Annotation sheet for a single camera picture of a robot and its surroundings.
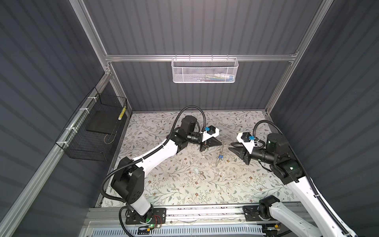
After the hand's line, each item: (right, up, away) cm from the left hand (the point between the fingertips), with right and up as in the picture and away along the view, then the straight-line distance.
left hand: (221, 142), depth 72 cm
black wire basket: (-65, +4, 0) cm, 65 cm away
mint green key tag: (-12, -19, +17) cm, 28 cm away
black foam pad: (-60, +10, +5) cm, 61 cm away
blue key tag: (+3, -10, +15) cm, 18 cm away
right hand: (+4, -1, -4) cm, 6 cm away
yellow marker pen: (-54, +15, +10) cm, 57 cm away
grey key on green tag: (-9, -21, +17) cm, 28 cm away
